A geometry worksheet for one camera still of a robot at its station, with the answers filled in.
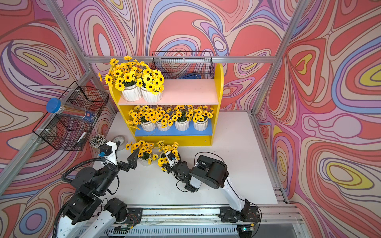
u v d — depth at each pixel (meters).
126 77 0.59
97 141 0.80
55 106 0.62
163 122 0.80
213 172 0.54
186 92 0.72
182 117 0.81
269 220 0.73
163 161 0.78
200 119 0.81
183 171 0.71
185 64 0.96
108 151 0.51
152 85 0.59
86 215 0.46
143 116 0.81
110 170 0.52
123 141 1.01
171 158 0.75
